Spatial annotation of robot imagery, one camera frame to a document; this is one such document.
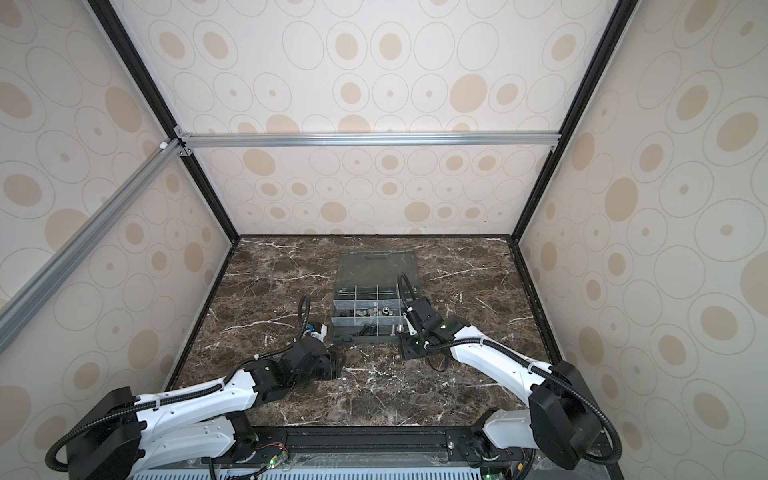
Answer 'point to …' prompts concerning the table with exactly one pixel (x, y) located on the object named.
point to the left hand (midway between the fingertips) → (348, 359)
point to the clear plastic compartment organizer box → (367, 306)
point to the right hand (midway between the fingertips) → (407, 347)
